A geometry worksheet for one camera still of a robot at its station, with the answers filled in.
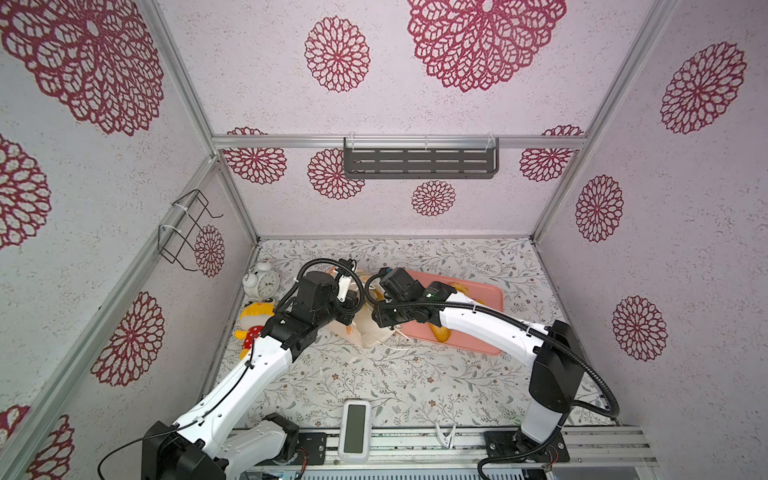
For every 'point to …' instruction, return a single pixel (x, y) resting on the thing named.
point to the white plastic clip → (445, 441)
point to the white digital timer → (354, 444)
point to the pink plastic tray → (477, 292)
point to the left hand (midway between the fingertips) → (353, 299)
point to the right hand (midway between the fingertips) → (375, 310)
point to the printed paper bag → (362, 328)
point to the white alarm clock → (263, 282)
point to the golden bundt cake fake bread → (460, 287)
